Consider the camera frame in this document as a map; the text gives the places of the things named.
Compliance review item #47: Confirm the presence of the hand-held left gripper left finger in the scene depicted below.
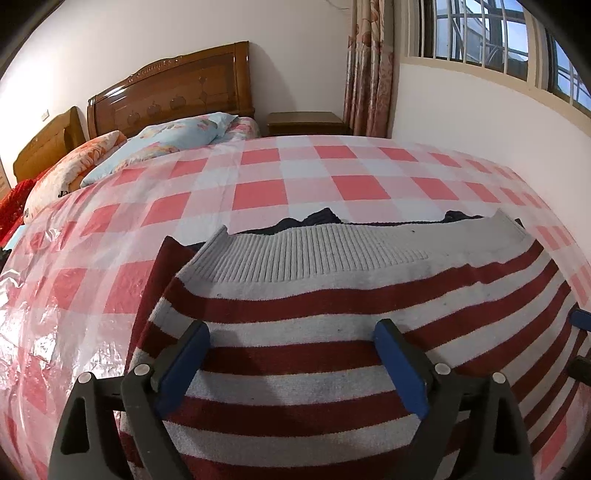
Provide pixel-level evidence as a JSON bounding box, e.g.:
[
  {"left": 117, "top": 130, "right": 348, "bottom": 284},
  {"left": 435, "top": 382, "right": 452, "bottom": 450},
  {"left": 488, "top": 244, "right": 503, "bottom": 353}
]
[{"left": 48, "top": 319, "right": 211, "bottom": 480}]

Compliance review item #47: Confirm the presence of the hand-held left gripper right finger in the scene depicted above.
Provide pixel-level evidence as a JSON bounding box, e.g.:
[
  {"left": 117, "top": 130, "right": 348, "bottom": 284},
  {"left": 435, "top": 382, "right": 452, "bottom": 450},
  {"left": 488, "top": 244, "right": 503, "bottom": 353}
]
[{"left": 373, "top": 318, "right": 536, "bottom": 480}]

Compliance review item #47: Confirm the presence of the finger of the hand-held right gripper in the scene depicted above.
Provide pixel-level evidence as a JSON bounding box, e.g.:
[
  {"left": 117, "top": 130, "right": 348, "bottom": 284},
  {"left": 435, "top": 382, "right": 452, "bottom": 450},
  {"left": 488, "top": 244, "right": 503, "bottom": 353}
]
[
  {"left": 567, "top": 355, "right": 591, "bottom": 380},
  {"left": 568, "top": 306, "right": 591, "bottom": 331}
]

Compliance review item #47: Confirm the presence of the red grey striped sweater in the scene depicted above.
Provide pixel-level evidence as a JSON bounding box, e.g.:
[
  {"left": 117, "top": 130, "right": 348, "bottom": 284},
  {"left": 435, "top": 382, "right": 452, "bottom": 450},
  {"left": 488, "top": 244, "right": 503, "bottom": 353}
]
[{"left": 117, "top": 209, "right": 590, "bottom": 480}]

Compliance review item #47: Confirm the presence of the clear plastic sheet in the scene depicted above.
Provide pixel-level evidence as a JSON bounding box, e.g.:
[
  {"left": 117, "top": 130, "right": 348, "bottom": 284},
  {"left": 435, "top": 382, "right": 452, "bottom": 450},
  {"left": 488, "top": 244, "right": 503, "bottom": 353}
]
[{"left": 0, "top": 185, "right": 158, "bottom": 480}]

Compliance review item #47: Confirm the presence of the pink checkered bed sheet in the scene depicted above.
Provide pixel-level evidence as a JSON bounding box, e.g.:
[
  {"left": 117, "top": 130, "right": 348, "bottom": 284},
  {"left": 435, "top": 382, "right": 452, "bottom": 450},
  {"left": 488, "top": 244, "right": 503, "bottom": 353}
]
[{"left": 0, "top": 134, "right": 591, "bottom": 480}]

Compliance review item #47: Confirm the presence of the orange floral pillow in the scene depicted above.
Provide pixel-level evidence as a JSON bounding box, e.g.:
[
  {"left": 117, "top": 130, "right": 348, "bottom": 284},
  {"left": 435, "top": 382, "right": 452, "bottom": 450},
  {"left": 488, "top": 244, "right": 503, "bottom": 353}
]
[{"left": 23, "top": 130, "right": 128, "bottom": 225}]

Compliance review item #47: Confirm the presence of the blue floral pillow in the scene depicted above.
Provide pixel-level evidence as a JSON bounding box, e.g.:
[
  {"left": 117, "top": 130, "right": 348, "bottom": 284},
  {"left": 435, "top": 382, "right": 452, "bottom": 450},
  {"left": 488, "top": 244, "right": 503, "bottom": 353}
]
[{"left": 81, "top": 112, "right": 241, "bottom": 188}]

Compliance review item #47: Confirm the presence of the red blanket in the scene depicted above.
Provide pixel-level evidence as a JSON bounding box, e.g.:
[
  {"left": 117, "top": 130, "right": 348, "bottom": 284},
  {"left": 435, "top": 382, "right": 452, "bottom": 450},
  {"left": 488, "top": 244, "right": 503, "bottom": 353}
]
[{"left": 0, "top": 166, "right": 52, "bottom": 246}]

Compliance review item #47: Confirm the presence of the wooden nightstand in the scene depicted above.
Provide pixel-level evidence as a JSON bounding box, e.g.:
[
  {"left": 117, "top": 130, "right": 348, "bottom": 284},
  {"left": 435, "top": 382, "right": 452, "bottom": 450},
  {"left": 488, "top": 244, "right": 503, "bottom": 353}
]
[{"left": 267, "top": 112, "right": 350, "bottom": 138}]

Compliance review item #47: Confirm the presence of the small wooden headboard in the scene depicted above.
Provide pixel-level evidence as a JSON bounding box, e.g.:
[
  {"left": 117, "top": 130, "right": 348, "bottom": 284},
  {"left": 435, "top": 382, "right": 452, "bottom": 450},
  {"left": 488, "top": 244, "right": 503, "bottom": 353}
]
[{"left": 13, "top": 106, "right": 86, "bottom": 184}]

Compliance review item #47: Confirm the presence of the large wooden headboard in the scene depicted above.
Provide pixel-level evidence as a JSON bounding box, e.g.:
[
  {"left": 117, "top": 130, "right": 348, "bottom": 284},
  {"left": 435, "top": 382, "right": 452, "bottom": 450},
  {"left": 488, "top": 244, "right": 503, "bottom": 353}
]
[{"left": 87, "top": 41, "right": 256, "bottom": 139}]

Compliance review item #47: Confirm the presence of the floral curtain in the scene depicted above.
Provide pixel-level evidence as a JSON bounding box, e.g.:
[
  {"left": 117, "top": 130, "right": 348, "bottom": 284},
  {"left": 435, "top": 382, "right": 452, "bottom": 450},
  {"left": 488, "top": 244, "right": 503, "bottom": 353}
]
[{"left": 342, "top": 0, "right": 400, "bottom": 138}]

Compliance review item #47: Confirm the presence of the barred window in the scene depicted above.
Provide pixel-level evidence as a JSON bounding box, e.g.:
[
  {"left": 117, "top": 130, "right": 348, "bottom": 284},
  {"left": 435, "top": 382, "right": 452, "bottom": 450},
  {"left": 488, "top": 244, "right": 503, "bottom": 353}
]
[{"left": 399, "top": 0, "right": 591, "bottom": 112}]

